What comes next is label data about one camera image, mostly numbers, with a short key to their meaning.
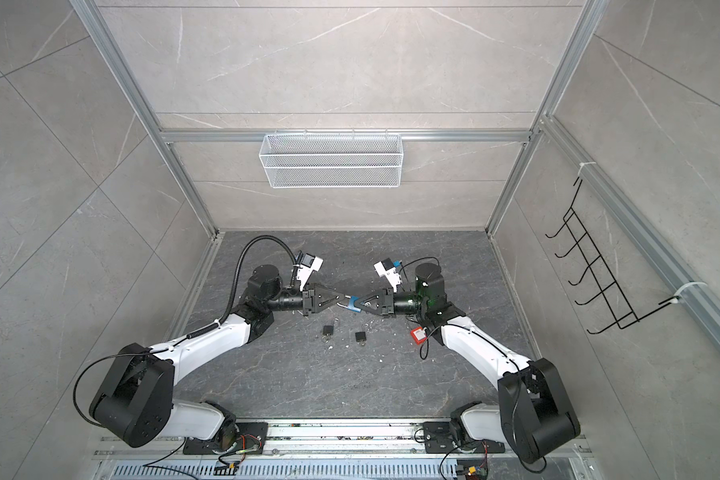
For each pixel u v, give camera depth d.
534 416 0.41
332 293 0.71
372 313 0.71
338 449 0.73
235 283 0.63
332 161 1.01
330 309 0.73
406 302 0.68
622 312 0.59
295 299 0.69
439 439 0.73
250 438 0.73
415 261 0.70
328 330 0.93
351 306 0.71
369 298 0.71
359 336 0.91
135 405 0.42
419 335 0.90
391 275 0.72
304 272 0.70
